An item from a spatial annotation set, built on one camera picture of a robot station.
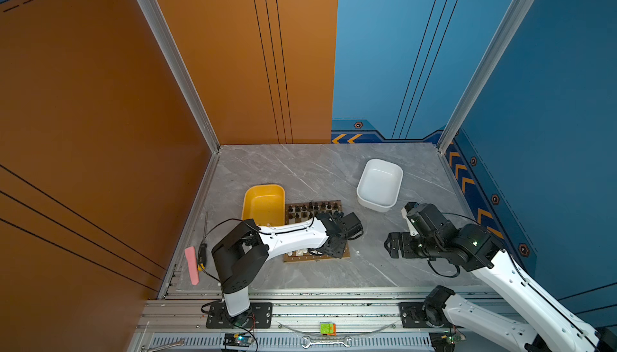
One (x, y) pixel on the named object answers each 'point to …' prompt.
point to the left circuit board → (239, 339)
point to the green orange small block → (328, 329)
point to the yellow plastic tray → (265, 204)
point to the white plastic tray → (379, 185)
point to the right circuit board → (444, 341)
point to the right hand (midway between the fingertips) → (395, 246)
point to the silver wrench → (306, 342)
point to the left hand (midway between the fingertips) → (334, 247)
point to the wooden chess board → (296, 213)
